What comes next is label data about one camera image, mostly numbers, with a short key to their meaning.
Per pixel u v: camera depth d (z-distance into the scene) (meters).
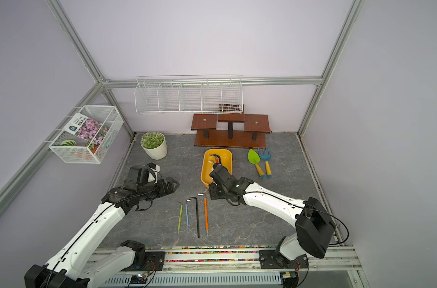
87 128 0.75
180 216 0.86
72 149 0.72
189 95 1.00
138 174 0.59
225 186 0.61
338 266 0.73
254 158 1.08
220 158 1.08
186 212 0.87
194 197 0.91
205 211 0.87
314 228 0.42
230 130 1.12
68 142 0.71
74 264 0.40
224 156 1.06
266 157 1.08
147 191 0.64
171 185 0.71
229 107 0.99
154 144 0.99
